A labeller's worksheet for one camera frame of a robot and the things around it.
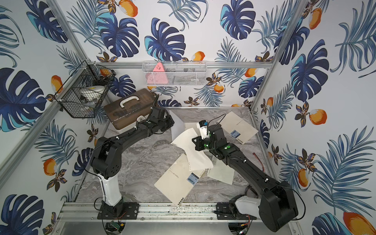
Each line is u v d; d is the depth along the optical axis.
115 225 0.72
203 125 0.70
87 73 0.90
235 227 0.70
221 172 0.88
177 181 0.85
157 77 0.90
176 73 1.01
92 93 0.80
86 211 0.76
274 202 0.40
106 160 0.51
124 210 0.71
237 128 1.09
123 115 0.90
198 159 0.84
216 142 0.61
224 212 0.73
